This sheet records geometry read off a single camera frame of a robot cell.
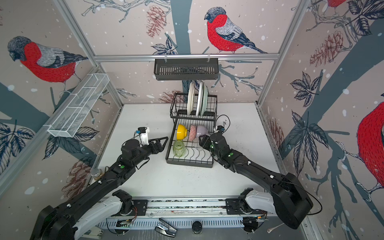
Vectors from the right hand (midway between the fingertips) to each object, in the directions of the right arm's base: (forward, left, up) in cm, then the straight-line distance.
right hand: (201, 140), depth 83 cm
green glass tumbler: (-3, +13, -5) cm, 14 cm away
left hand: (-5, +20, +7) cm, 21 cm away
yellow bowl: (+8, +13, -4) cm, 16 cm away
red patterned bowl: (+7, +6, -3) cm, 9 cm away
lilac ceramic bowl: (+8, 0, -2) cm, 8 cm away
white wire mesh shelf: (-2, +65, +19) cm, 68 cm away
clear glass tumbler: (+4, +3, -12) cm, 13 cm away
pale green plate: (+12, -2, +20) cm, 23 cm away
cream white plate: (+13, +5, +21) cm, 26 cm away
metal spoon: (-38, -33, -16) cm, 53 cm away
